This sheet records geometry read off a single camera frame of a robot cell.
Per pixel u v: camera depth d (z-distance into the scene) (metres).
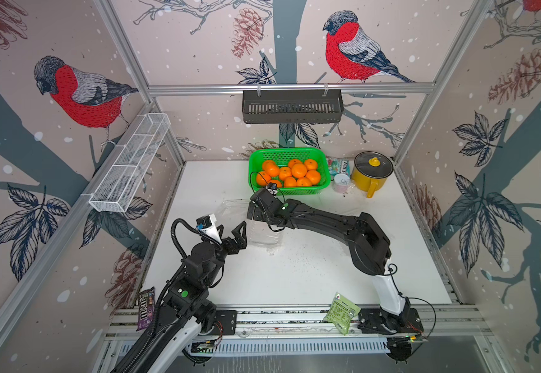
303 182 1.04
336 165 1.14
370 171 1.03
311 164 1.13
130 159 0.79
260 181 1.10
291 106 1.04
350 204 1.04
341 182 1.06
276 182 1.04
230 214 1.00
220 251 0.62
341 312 0.75
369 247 0.52
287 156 1.21
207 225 0.63
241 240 0.68
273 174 1.06
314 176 1.07
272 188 0.82
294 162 1.14
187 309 0.52
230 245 0.65
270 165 1.07
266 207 0.69
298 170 1.07
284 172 1.09
